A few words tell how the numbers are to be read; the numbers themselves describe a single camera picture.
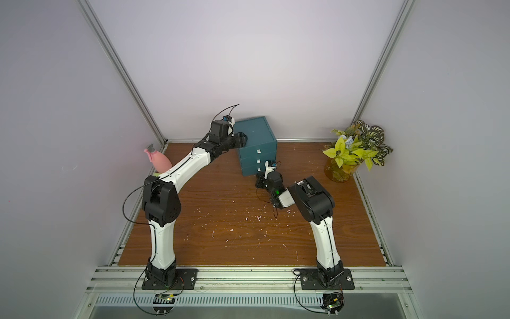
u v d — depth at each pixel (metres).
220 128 0.71
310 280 0.72
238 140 0.83
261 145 0.91
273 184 0.80
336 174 1.01
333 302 0.70
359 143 0.85
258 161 0.96
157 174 1.07
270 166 0.92
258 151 0.90
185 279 0.73
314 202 0.57
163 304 0.71
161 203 0.53
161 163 1.00
